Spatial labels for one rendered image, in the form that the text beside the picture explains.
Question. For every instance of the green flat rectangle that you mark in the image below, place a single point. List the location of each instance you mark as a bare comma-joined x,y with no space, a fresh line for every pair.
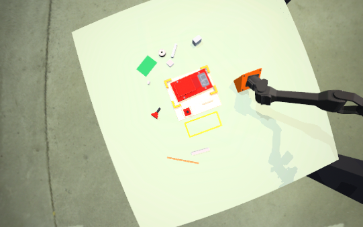
147,65

